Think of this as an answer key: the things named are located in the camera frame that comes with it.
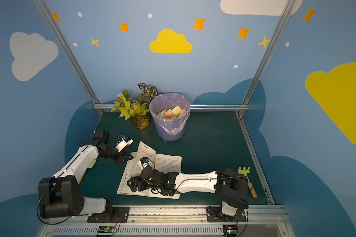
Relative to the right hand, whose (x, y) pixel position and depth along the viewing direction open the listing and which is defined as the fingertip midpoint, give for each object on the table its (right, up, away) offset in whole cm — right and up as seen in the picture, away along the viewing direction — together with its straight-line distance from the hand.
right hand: (135, 180), depth 73 cm
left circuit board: (-14, -24, -1) cm, 28 cm away
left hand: (-7, +11, +12) cm, 18 cm away
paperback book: (+14, +4, +18) cm, 23 cm away
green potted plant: (-4, +39, +18) cm, 43 cm away
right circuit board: (+48, -25, -1) cm, 54 cm away
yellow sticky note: (+21, +38, +28) cm, 52 cm away
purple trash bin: (+16, +37, +28) cm, 49 cm away
